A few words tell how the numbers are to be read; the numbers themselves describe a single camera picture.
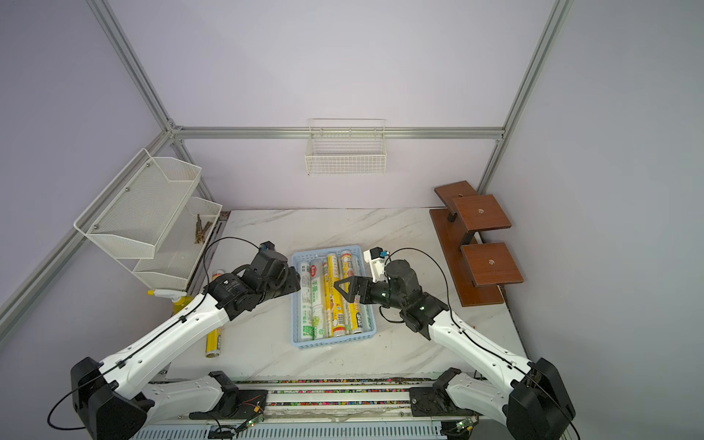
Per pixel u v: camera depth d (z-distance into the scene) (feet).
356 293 2.13
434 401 2.13
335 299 2.84
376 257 2.26
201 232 3.13
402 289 1.88
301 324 2.75
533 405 1.29
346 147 3.11
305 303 2.89
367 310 2.85
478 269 2.75
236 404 2.27
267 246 2.28
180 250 3.07
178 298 2.57
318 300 2.95
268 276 1.89
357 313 2.74
